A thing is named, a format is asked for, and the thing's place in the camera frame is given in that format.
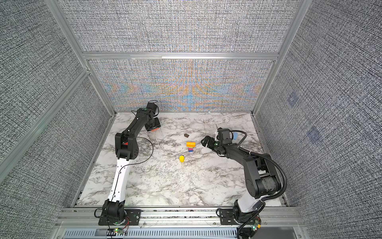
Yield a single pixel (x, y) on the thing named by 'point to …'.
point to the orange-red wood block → (155, 129)
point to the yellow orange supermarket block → (192, 144)
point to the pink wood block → (190, 149)
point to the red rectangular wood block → (127, 143)
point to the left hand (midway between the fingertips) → (156, 127)
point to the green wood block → (190, 147)
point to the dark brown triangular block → (186, 135)
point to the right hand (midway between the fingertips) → (206, 142)
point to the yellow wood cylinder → (181, 159)
